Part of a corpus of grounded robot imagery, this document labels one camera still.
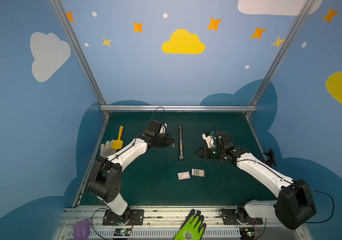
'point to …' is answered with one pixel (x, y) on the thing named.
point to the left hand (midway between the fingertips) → (175, 141)
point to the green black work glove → (192, 228)
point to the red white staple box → (184, 175)
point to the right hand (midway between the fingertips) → (198, 151)
